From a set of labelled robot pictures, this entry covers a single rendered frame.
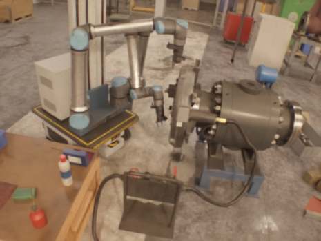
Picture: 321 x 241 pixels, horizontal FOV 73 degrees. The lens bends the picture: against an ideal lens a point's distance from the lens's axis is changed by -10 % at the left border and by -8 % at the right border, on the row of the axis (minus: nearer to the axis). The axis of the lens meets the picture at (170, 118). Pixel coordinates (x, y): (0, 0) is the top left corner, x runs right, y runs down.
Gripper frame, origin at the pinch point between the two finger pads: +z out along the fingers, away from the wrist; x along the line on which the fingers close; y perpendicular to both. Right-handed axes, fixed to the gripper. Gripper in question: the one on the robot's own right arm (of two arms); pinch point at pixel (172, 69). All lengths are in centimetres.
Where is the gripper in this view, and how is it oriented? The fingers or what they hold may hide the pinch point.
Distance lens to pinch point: 182.3
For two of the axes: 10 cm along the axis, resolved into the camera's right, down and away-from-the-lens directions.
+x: -4.4, -5.9, 6.8
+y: 8.9, -1.9, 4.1
